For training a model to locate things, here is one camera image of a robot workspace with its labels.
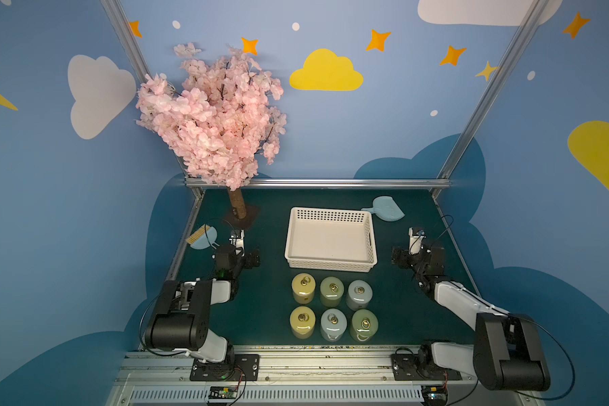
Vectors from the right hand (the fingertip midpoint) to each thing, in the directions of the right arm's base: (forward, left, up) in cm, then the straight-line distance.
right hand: (410, 244), depth 92 cm
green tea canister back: (-19, +29, -1) cm, 35 cm away
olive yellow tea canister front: (-30, +38, 0) cm, 48 cm away
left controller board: (-48, +60, -10) cm, 77 cm away
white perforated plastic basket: (+7, +28, -9) cm, 30 cm away
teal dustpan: (+25, +4, -9) cm, 27 cm away
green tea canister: (-30, +19, 0) cm, 36 cm away
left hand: (-2, +62, -2) cm, 62 cm away
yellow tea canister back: (-18, +38, 0) cm, 43 cm away
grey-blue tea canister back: (-19, +20, -1) cm, 28 cm away
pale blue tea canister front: (-30, +28, -1) cm, 41 cm away
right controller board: (-44, -3, -12) cm, 46 cm away
